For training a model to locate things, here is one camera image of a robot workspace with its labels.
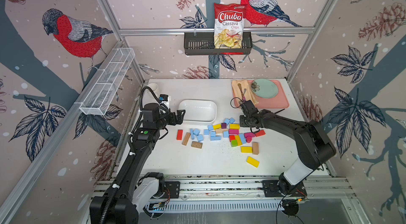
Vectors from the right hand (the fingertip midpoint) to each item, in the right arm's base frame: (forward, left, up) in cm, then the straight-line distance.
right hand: (243, 120), depth 95 cm
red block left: (-10, +39, -3) cm, 40 cm away
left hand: (-4, +36, +19) cm, 41 cm away
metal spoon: (+21, -3, -3) cm, 21 cm away
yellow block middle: (-17, 0, -3) cm, 17 cm away
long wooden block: (-12, +34, -2) cm, 36 cm away
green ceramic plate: (+30, -19, -3) cm, 35 cm away
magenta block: (-6, +6, -3) cm, 9 cm away
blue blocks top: (+1, +7, -2) cm, 8 cm away
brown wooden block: (-16, +28, -2) cm, 32 cm away
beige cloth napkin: (+22, -7, -2) cm, 23 cm away
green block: (-13, +6, -4) cm, 15 cm away
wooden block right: (-16, -5, -2) cm, 17 cm away
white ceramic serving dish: (+9, +29, -5) cm, 31 cm away
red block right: (-7, -10, -3) cm, 12 cm away
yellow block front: (-23, -3, -4) cm, 24 cm away
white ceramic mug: (+20, +59, +6) cm, 63 cm away
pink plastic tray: (+16, +3, -2) cm, 16 cm away
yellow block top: (-3, +6, -2) cm, 7 cm away
